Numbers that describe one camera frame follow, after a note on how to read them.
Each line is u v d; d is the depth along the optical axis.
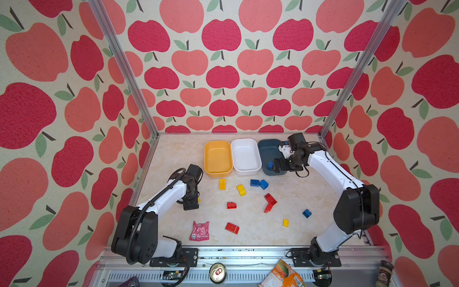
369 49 0.81
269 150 1.14
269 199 0.91
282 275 0.68
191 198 0.75
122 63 0.86
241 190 0.94
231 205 0.88
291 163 0.75
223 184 0.97
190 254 0.75
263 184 0.96
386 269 0.69
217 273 0.62
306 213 0.84
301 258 0.73
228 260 0.77
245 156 1.09
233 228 0.81
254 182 0.96
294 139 0.72
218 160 1.04
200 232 0.80
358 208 0.47
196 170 0.73
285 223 0.84
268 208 0.86
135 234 0.41
